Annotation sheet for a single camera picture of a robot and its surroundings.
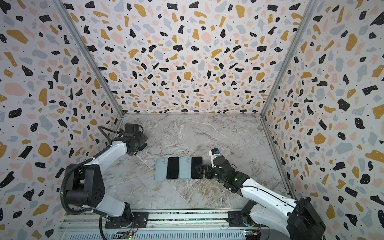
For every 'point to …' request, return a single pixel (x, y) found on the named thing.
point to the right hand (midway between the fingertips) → (200, 165)
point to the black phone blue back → (172, 169)
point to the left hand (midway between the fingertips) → (139, 139)
